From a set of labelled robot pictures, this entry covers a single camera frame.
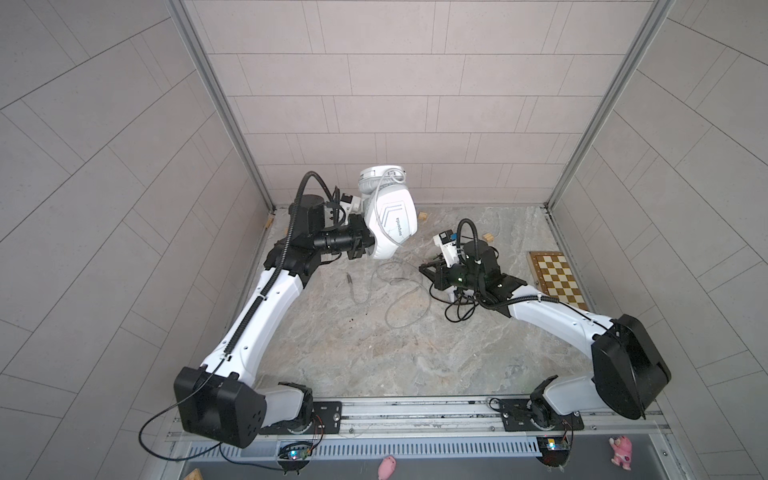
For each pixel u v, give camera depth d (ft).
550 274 3.08
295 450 2.11
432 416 2.37
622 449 2.15
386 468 2.10
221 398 1.21
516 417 2.33
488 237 3.50
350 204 2.14
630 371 1.37
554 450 2.23
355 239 1.93
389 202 1.60
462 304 2.85
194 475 2.06
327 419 2.32
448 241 2.35
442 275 2.29
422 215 3.69
